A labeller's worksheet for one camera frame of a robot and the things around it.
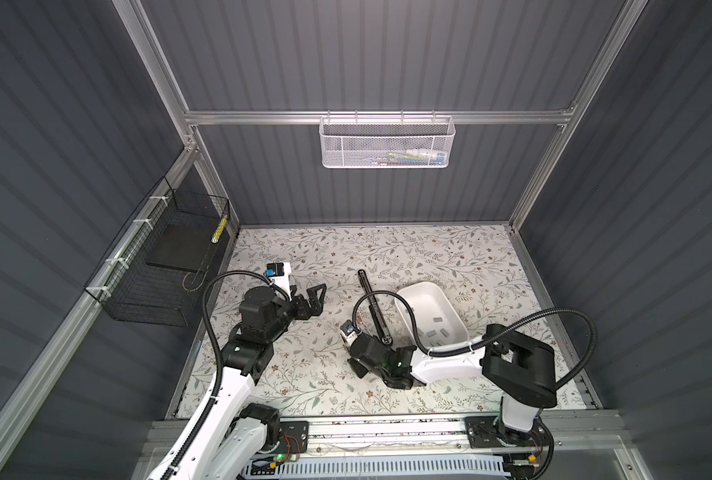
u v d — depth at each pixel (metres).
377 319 0.93
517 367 0.48
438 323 0.94
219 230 0.81
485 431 0.72
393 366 0.64
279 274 0.64
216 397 0.47
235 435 0.58
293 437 0.72
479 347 0.49
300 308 0.66
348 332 0.74
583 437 0.74
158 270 0.73
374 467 0.77
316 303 0.68
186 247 0.76
